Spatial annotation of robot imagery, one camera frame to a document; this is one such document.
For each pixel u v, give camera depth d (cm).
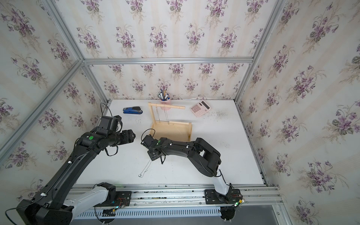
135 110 111
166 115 118
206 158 49
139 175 81
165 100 111
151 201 73
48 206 37
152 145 68
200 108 113
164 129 102
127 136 66
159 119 98
